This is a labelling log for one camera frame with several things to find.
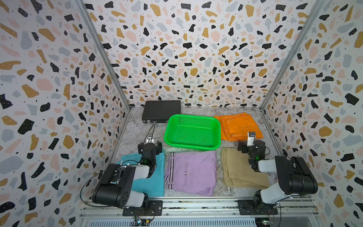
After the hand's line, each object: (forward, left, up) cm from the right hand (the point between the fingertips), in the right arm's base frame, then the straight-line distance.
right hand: (247, 139), depth 95 cm
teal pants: (-30, +59, -3) cm, 66 cm away
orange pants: (+13, +3, -4) cm, 14 cm away
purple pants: (-22, +36, -3) cm, 42 cm away
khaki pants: (-21, +10, -3) cm, 24 cm away
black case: (+30, +65, -4) cm, 72 cm away
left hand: (-5, +64, +3) cm, 64 cm away
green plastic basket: (+9, +37, -5) cm, 38 cm away
